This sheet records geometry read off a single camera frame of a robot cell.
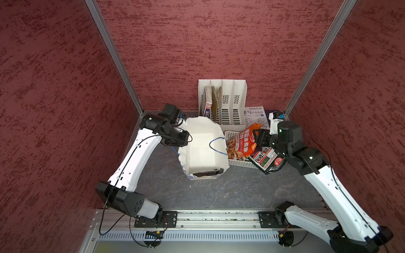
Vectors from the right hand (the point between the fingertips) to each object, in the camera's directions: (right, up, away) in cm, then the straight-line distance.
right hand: (256, 135), depth 70 cm
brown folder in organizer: (-17, +19, +27) cm, 37 cm away
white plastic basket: (-5, -17, +19) cm, 26 cm away
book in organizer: (-22, +19, +23) cm, 37 cm away
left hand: (-33, -6, +2) cm, 33 cm away
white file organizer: (-9, +23, +48) cm, 54 cm away
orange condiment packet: (0, -5, +15) cm, 16 cm away
